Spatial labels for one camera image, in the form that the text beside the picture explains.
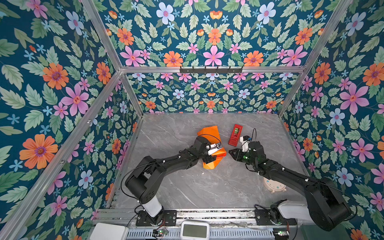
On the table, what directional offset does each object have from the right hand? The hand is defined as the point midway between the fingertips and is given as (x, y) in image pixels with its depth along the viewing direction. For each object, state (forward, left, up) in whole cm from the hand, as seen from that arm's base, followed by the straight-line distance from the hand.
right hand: (229, 150), depth 86 cm
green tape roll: (+19, -7, -4) cm, 20 cm away
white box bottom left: (-38, +59, -7) cm, 70 cm away
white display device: (-38, +19, -7) cm, 43 cm away
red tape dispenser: (+13, -5, -5) cm, 15 cm away
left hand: (+4, +9, +1) cm, 9 cm away
